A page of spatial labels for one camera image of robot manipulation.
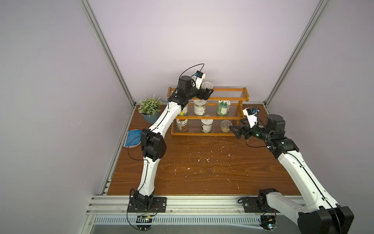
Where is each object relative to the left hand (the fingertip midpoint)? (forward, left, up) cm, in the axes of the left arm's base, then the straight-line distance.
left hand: (210, 86), depth 83 cm
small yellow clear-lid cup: (-8, -12, -27) cm, 31 cm away
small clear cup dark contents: (0, +2, 0) cm, 2 cm away
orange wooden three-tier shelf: (+5, -20, -11) cm, 23 cm away
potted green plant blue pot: (-1, +40, -18) cm, 44 cm away
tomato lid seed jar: (-10, +17, -24) cm, 32 cm away
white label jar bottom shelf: (-11, +1, -24) cm, 26 cm away
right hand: (-22, -13, -5) cm, 26 cm away
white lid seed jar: (-7, +6, -11) cm, 14 cm away
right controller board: (-62, -27, -34) cm, 75 cm away
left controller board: (-63, +34, -37) cm, 80 cm away
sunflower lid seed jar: (-6, +15, -15) cm, 22 cm away
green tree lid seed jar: (-6, -9, -12) cm, 16 cm away
